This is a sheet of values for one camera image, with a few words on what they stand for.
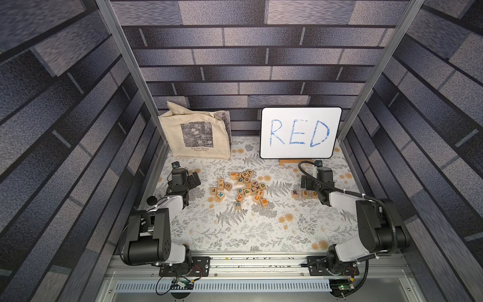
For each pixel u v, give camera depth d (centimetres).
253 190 93
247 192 92
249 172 100
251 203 92
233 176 100
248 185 95
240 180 97
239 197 90
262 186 95
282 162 106
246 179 97
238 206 88
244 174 100
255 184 95
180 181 72
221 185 95
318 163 84
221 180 98
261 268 75
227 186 95
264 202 90
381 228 45
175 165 81
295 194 92
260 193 92
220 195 92
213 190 93
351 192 59
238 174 100
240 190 93
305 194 92
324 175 74
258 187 95
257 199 90
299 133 97
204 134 100
